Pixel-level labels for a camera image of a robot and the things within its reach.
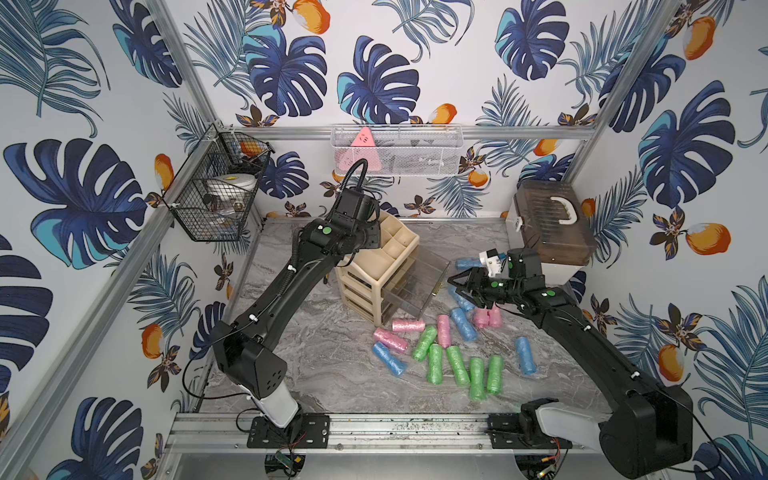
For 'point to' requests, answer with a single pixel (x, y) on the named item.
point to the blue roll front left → (397, 367)
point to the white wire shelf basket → (398, 149)
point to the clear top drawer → (413, 285)
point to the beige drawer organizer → (360, 280)
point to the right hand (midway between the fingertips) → (452, 282)
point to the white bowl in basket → (232, 185)
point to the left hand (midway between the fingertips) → (368, 226)
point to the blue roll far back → (464, 264)
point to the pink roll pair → (481, 318)
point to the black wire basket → (213, 198)
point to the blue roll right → (526, 357)
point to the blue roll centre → (463, 325)
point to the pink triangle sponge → (363, 148)
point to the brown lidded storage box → (554, 222)
